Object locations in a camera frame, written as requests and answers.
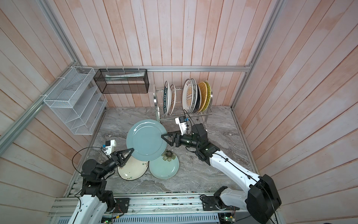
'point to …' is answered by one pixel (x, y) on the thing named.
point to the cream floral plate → (134, 168)
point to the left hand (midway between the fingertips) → (134, 152)
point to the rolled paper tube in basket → (110, 77)
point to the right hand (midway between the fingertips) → (164, 135)
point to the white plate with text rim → (167, 98)
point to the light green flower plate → (166, 167)
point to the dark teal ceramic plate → (144, 136)
